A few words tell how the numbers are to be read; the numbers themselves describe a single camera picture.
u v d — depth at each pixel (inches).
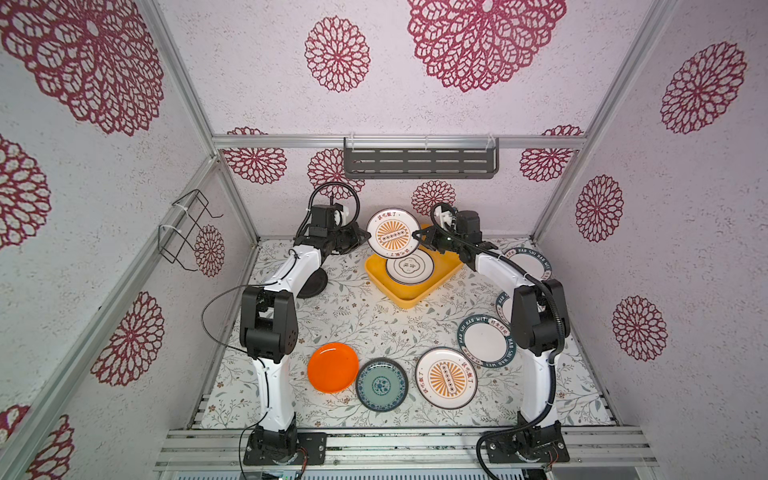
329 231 31.2
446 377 33.6
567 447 29.2
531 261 44.5
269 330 21.3
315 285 41.6
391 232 37.3
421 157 35.9
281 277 22.9
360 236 33.6
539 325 22.3
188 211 31.0
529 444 25.7
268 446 26.4
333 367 36.1
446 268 42.0
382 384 33.0
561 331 22.5
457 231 31.8
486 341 37.1
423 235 36.1
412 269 43.0
